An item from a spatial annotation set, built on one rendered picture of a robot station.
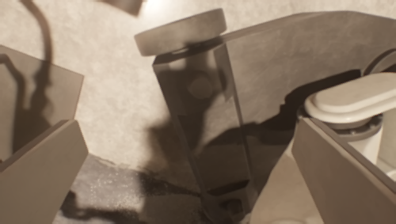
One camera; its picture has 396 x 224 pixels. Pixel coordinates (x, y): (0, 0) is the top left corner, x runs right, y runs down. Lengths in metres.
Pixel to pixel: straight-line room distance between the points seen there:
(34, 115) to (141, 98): 0.32
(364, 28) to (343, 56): 0.08
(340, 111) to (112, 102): 0.56
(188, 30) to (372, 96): 0.33
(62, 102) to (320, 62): 0.68
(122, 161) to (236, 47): 0.52
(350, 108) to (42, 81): 0.72
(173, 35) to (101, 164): 0.53
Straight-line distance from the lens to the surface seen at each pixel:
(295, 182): 0.31
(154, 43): 0.38
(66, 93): 0.66
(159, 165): 0.73
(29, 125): 0.76
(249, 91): 0.45
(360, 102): 0.41
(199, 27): 0.37
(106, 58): 0.60
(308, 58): 0.50
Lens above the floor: 0.57
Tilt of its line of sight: 65 degrees down
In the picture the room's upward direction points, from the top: 163 degrees clockwise
